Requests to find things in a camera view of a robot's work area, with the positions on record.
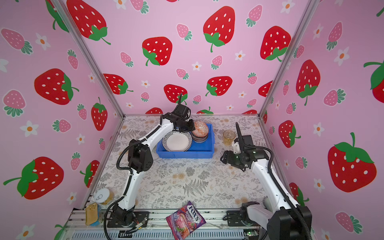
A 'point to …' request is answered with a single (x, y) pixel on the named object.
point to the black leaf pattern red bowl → (200, 139)
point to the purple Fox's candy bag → (184, 221)
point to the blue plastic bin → (203, 150)
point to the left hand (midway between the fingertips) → (196, 128)
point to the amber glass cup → (228, 137)
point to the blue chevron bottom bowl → (201, 129)
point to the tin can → (104, 196)
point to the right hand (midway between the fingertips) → (225, 159)
